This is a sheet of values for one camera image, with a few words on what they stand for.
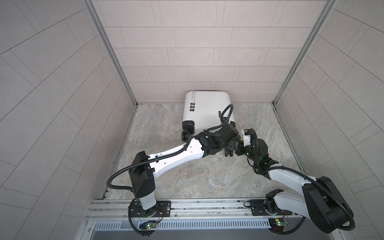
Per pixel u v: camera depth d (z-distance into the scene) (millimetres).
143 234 642
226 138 545
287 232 642
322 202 406
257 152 641
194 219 687
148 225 643
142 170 402
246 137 751
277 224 678
